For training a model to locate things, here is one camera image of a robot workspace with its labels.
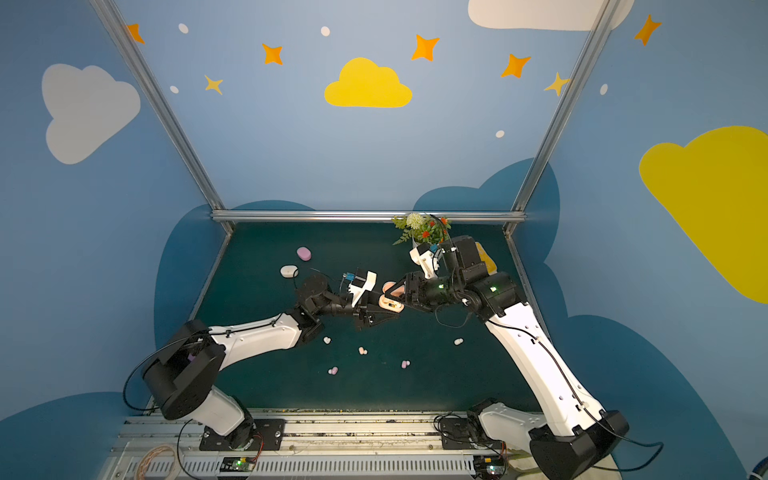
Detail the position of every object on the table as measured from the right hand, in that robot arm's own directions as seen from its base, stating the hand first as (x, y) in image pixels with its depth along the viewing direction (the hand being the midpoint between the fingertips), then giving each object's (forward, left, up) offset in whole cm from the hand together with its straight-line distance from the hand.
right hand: (396, 293), depth 66 cm
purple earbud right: (-5, -3, -30) cm, 31 cm away
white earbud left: (0, +21, -28) cm, 35 cm away
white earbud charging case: (+24, +39, -28) cm, 53 cm away
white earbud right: (+3, -20, -30) cm, 36 cm away
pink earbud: (-2, +10, -30) cm, 32 cm away
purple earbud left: (-9, +17, -29) cm, 35 cm away
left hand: (-2, -1, -4) cm, 5 cm away
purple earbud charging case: (+34, +36, -28) cm, 57 cm away
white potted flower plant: (+36, -8, -16) cm, 40 cm away
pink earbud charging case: (-2, +2, -2) cm, 3 cm away
